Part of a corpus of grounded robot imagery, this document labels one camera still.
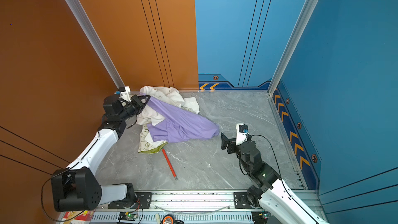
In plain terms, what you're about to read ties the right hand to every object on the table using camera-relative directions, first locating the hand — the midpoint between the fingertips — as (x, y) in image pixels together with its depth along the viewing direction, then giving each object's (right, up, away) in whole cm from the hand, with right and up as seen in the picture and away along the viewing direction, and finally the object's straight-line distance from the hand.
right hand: (228, 133), depth 75 cm
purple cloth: (-27, +2, +14) cm, 30 cm away
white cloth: (-45, +8, +19) cm, 50 cm away
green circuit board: (-48, -38, -4) cm, 61 cm away
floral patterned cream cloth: (-46, -8, +16) cm, 50 cm away
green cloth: (-40, -13, +14) cm, 45 cm away
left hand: (-39, +19, +3) cm, 44 cm away
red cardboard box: (-67, -35, -8) cm, 76 cm away
